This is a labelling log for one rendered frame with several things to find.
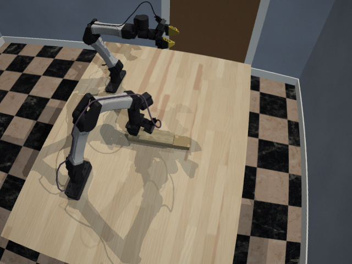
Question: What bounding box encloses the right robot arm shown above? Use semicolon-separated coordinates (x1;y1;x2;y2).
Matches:
64;90;155;198

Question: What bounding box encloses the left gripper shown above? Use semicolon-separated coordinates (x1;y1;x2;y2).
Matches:
148;24;179;49

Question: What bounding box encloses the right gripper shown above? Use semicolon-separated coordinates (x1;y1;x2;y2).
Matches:
125;113;144;136

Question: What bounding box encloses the light wooden plank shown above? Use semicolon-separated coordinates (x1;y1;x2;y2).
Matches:
128;135;191;150

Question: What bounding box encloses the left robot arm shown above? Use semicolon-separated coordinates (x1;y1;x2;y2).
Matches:
82;14;166;93

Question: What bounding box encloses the light wooden slat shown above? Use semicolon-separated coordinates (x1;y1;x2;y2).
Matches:
128;128;174;146

